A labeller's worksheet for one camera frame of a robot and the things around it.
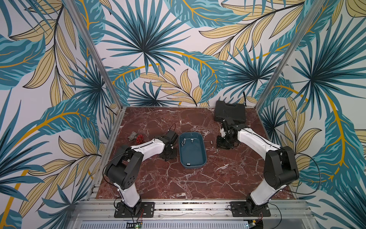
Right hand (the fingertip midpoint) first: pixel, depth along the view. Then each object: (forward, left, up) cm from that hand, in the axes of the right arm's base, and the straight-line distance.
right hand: (218, 146), depth 90 cm
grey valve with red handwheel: (+11, +56, -2) cm, 57 cm away
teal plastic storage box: (-1, +16, -5) cm, 17 cm away
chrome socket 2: (+2, +2, -5) cm, 6 cm away
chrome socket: (+6, +2, -6) cm, 9 cm away
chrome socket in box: (+9, +16, -6) cm, 19 cm away
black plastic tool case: (+35, -11, -4) cm, 37 cm away
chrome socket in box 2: (-9, +20, -5) cm, 22 cm away
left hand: (-4, +30, -6) cm, 31 cm away
